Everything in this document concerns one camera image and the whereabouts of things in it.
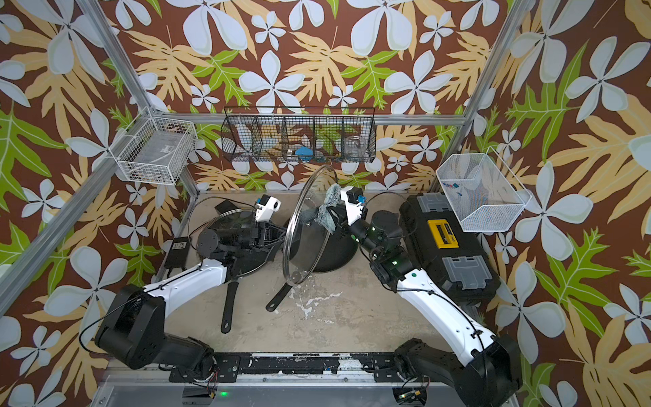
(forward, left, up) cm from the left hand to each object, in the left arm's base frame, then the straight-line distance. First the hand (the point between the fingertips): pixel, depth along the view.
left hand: (293, 240), depth 60 cm
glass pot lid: (+1, +14, -2) cm, 14 cm away
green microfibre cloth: (+9, -7, -2) cm, 11 cm away
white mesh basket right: (+27, -61, -9) cm, 67 cm away
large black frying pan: (-2, +22, -27) cm, 35 cm away
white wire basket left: (+38, +51, -3) cm, 64 cm away
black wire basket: (+53, +3, -6) cm, 54 cm away
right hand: (+12, -8, -1) cm, 15 cm away
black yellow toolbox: (+4, -50, -18) cm, 53 cm away
